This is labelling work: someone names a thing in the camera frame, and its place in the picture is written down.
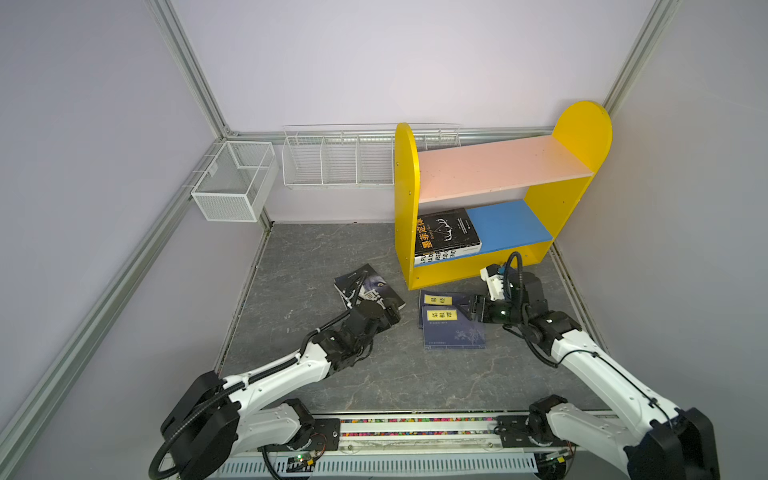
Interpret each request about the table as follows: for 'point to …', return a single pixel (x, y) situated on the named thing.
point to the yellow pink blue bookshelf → (515, 192)
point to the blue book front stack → (449, 327)
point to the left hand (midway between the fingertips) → (389, 311)
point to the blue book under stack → (440, 298)
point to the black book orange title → (444, 231)
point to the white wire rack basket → (351, 155)
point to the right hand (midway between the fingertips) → (465, 305)
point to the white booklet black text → (436, 256)
